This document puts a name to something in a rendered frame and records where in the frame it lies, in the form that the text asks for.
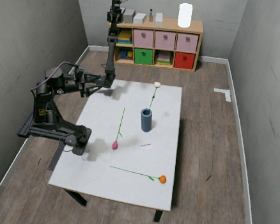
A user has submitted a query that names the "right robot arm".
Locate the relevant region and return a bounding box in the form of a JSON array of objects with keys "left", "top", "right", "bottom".
[{"left": 33, "top": 67, "right": 91, "bottom": 154}]

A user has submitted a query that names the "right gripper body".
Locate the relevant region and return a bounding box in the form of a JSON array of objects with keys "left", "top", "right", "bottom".
[{"left": 66, "top": 67, "right": 87, "bottom": 98}]

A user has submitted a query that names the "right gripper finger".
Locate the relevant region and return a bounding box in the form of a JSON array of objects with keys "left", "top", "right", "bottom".
[
  {"left": 84, "top": 71, "right": 100, "bottom": 84},
  {"left": 86, "top": 84, "right": 102, "bottom": 97}
]

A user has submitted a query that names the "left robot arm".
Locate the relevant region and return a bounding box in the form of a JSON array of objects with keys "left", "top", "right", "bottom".
[{"left": 102, "top": 0, "right": 122, "bottom": 86}]

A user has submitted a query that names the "pink tulip with green stem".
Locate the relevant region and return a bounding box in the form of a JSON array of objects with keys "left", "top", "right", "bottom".
[{"left": 113, "top": 138, "right": 118, "bottom": 149}]

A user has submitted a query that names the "blue-grey hollow cylinder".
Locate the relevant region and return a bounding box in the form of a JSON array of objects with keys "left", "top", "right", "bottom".
[{"left": 141, "top": 108, "right": 152, "bottom": 132}]

